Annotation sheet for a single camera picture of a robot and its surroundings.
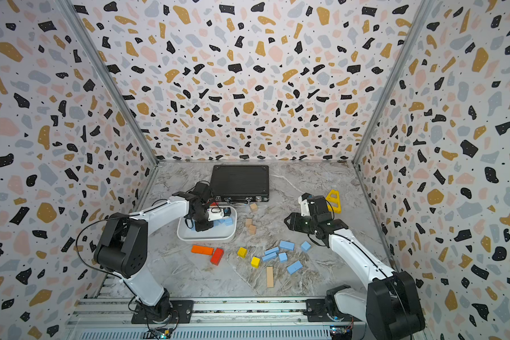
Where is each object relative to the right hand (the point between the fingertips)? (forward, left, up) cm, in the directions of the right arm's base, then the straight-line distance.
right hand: (289, 221), depth 85 cm
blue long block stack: (-8, +6, -10) cm, 14 cm away
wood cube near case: (+12, +16, -9) cm, 22 cm away
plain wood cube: (+1, +16, -10) cm, 19 cm away
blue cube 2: (-6, -7, -10) cm, 14 cm away
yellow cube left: (-10, +19, -9) cm, 23 cm away
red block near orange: (-11, +29, -10) cm, 33 cm away
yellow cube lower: (-13, +13, -9) cm, 21 cm away
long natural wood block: (-20, +7, -11) cm, 24 cm away
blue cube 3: (-11, +2, -10) cm, 15 cm away
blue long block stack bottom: (-11, +8, -10) cm, 17 cm away
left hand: (+4, +34, -7) cm, 35 cm away
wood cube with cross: (+4, +18, -9) cm, 20 cm away
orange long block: (-9, +36, -10) cm, 38 cm away
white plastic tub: (+1, +29, -10) cm, 31 cm away
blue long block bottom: (-14, -2, -11) cm, 18 cm away
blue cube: (+4, +26, -8) cm, 28 cm away
